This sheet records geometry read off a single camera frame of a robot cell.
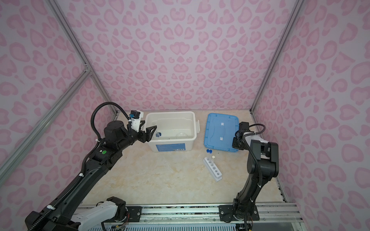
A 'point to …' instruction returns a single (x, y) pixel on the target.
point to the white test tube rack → (214, 171)
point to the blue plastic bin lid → (219, 132)
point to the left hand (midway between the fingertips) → (150, 121)
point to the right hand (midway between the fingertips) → (239, 144)
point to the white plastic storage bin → (176, 131)
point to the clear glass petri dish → (181, 135)
